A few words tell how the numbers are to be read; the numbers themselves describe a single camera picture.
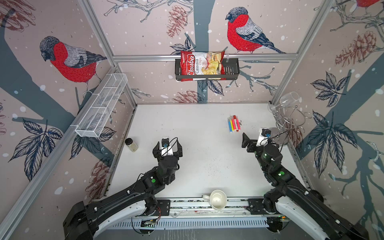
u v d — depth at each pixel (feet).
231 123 3.51
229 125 3.53
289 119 3.36
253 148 2.26
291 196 1.73
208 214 2.39
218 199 2.48
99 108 2.52
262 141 2.08
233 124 3.51
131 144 2.90
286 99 2.88
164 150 2.12
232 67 3.12
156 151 2.19
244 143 2.35
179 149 2.29
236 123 3.51
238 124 3.50
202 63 2.88
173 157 1.90
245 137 2.40
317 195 2.20
